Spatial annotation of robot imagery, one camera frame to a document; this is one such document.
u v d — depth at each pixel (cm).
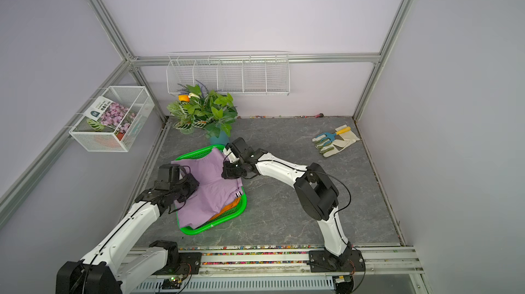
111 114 74
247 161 68
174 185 68
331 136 110
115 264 42
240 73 101
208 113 81
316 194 51
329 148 105
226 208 82
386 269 73
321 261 74
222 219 75
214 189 82
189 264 73
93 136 72
